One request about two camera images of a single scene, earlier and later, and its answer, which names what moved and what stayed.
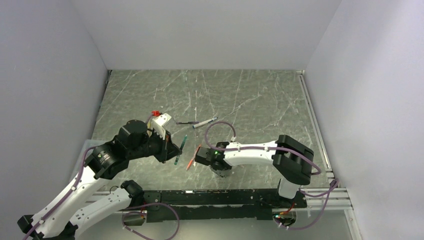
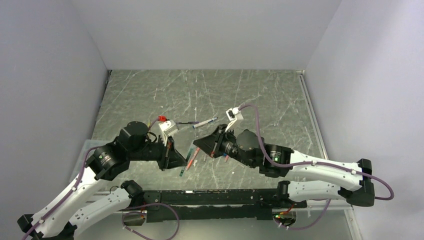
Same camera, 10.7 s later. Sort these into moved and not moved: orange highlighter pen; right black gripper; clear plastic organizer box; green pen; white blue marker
Moved: right black gripper; green pen
Not moved: white blue marker; orange highlighter pen; clear plastic organizer box
